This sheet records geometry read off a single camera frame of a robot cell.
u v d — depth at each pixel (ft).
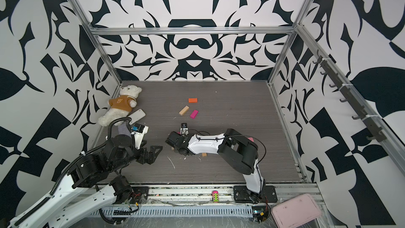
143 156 1.93
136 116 3.29
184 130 2.66
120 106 3.18
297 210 2.29
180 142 2.25
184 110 3.42
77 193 1.48
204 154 2.78
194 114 3.34
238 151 1.64
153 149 1.98
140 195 2.44
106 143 1.63
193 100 3.55
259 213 2.33
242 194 2.44
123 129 3.06
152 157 1.98
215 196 2.35
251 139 1.66
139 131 1.95
